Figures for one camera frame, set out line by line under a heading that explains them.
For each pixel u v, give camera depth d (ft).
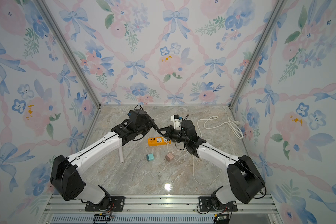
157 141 3.12
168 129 2.41
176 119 2.46
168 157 2.92
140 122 2.02
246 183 1.40
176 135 2.32
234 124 3.54
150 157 2.91
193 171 2.75
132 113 1.96
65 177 1.35
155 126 2.56
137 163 2.90
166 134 2.29
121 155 2.96
